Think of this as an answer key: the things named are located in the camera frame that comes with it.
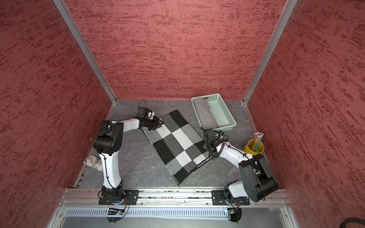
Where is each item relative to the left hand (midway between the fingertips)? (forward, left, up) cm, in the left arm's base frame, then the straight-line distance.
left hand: (162, 125), depth 103 cm
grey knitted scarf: (+3, -33, +6) cm, 33 cm away
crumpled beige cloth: (-28, +38, +2) cm, 47 cm away
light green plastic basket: (+11, -46, -2) cm, 48 cm away
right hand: (-18, -33, 0) cm, 37 cm away
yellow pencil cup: (-22, -56, +7) cm, 60 cm away
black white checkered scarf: (-15, -13, -2) cm, 20 cm away
